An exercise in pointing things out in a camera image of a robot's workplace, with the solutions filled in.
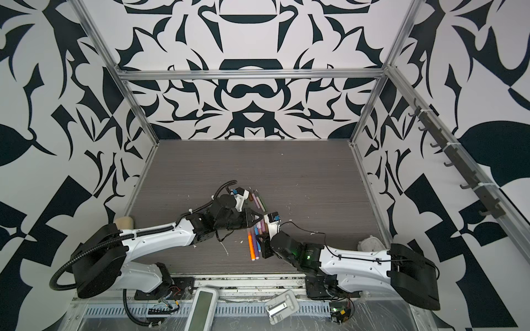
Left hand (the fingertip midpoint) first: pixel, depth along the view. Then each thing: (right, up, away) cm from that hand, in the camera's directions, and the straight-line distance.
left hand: (266, 214), depth 77 cm
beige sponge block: (-58, -6, +9) cm, 59 cm away
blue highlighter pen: (-3, -7, 0) cm, 7 cm away
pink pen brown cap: (-5, +2, +19) cm, 20 cm away
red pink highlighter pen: (-1, -5, +1) cm, 5 cm away
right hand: (-3, -9, 0) cm, 9 cm away
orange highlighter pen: (-5, -15, +6) cm, 17 cm away
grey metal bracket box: (+5, -29, -7) cm, 30 cm away
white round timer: (+40, -12, +2) cm, 42 cm away
